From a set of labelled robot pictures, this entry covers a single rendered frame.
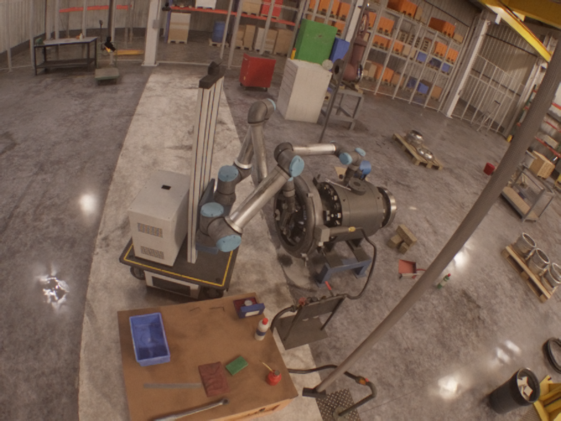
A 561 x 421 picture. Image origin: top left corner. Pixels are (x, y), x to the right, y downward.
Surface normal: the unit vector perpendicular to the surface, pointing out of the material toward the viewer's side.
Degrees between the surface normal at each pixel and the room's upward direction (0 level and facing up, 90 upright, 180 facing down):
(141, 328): 0
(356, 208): 44
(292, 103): 90
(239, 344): 0
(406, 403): 0
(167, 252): 90
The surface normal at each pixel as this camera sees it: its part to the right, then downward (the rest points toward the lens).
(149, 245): -0.08, 0.61
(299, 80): 0.26, 0.65
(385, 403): 0.22, -0.76
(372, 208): 0.42, -0.03
